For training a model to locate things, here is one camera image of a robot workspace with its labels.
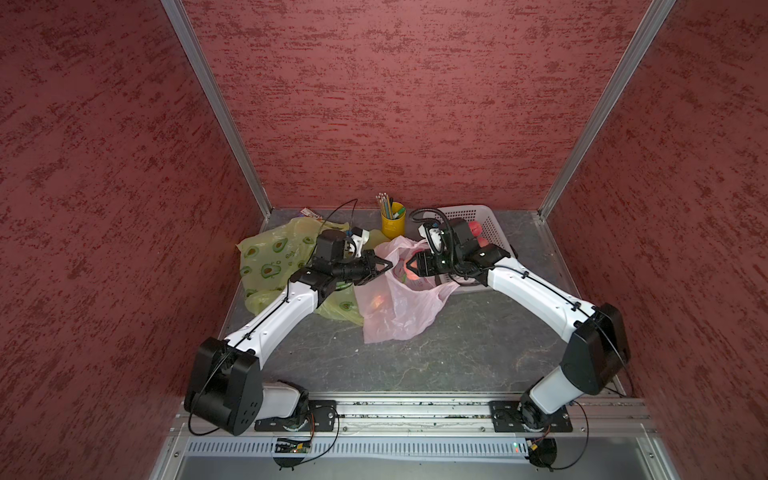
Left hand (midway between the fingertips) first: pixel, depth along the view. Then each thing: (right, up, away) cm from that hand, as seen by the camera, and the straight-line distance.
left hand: (391, 270), depth 78 cm
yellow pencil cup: (0, +12, +30) cm, 33 cm away
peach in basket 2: (+32, +12, +32) cm, 46 cm away
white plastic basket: (+37, +10, +28) cm, 47 cm away
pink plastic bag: (+1, -10, +1) cm, 10 cm away
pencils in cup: (-2, +19, +25) cm, 32 cm away
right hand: (+6, 0, +4) cm, 8 cm away
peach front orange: (-5, -11, +10) cm, 15 cm away
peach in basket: (+5, -2, +1) cm, 5 cm away
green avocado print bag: (-43, +2, +24) cm, 50 cm away
